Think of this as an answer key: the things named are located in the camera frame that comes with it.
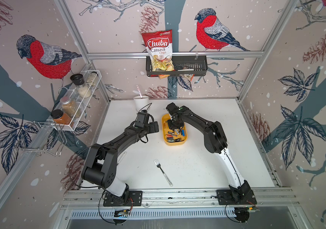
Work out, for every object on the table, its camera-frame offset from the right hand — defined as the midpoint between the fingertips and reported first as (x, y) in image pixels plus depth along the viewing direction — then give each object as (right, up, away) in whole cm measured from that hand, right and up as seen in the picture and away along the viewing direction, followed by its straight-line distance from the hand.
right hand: (170, 127), depth 102 cm
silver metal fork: (-8, -21, -17) cm, 28 cm away
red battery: (0, -5, -5) cm, 7 cm away
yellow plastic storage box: (+1, -6, -5) cm, 8 cm away
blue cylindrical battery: (+9, -3, -4) cm, 10 cm away
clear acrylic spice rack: (-54, +18, -24) cm, 62 cm away
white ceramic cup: (-22, +18, +1) cm, 28 cm away
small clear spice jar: (-49, +31, -17) cm, 61 cm away
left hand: (-11, +4, -10) cm, 15 cm away
